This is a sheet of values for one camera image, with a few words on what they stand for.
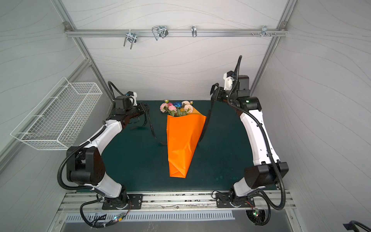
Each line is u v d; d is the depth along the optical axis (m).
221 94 0.64
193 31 0.78
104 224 0.65
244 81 0.52
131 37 0.79
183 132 0.94
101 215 0.72
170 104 1.14
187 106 1.11
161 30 0.77
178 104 1.12
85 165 0.44
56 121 0.68
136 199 0.74
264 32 0.77
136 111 0.76
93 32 0.78
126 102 0.69
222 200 0.73
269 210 0.70
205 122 0.99
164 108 1.11
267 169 0.40
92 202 0.62
